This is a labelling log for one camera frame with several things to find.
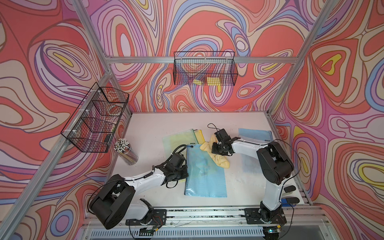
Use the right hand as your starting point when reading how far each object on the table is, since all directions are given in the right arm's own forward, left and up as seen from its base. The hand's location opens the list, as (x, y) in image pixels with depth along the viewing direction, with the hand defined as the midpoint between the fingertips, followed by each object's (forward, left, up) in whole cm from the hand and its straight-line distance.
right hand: (214, 153), depth 97 cm
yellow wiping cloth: (-6, -2, +3) cm, 8 cm away
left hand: (-14, +16, +2) cm, 22 cm away
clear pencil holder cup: (-5, +52, +20) cm, 56 cm away
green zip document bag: (+8, +24, +3) cm, 26 cm away
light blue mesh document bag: (+12, -33, +1) cm, 35 cm away
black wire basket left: (0, +64, +31) cm, 71 cm away
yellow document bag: (+13, +9, +2) cm, 16 cm away
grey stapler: (-31, -36, +3) cm, 47 cm away
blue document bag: (-16, +7, +1) cm, 18 cm away
